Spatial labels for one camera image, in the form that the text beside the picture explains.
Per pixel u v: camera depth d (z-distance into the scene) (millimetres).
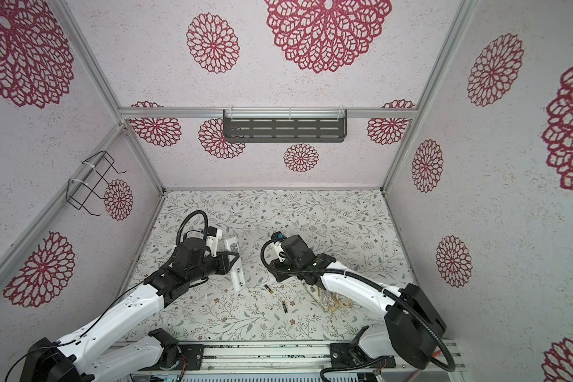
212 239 714
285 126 964
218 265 698
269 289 876
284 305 839
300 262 624
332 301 822
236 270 779
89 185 751
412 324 415
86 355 412
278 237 731
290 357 751
